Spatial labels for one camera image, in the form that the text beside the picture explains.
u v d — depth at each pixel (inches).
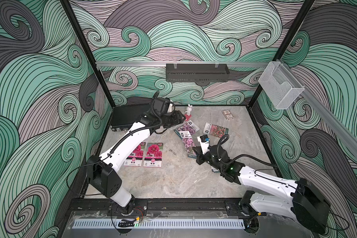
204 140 26.6
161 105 22.6
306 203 15.8
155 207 29.4
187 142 31.6
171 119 26.2
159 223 27.4
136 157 35.6
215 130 41.0
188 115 44.8
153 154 36.4
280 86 29.8
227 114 44.8
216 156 22.6
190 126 42.1
